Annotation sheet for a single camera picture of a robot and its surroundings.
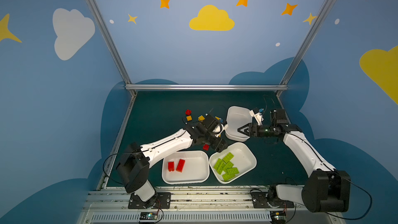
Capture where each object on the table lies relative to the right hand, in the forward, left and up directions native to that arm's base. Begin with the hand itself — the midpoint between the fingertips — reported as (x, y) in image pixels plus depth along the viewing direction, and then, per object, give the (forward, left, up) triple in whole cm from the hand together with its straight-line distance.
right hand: (243, 129), depth 81 cm
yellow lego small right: (+18, +12, -16) cm, 27 cm away
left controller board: (-39, +45, -17) cm, 62 cm away
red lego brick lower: (-14, +20, +5) cm, 24 cm away
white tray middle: (-12, +4, -17) cm, 21 cm away
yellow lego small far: (+17, +32, -16) cm, 39 cm away
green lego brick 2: (-19, +6, -16) cm, 25 cm away
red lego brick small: (-16, +39, -15) cm, 44 cm away
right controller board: (-36, -15, -18) cm, 43 cm away
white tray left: (-16, +30, -16) cm, 38 cm away
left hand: (-6, +12, -3) cm, 13 cm away
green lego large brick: (-10, +7, -16) cm, 20 cm away
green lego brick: (-16, +11, -15) cm, 25 cm away
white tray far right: (+21, -2, -18) cm, 27 cm away
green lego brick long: (-13, +13, -16) cm, 25 cm away
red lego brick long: (-16, +33, -15) cm, 40 cm away
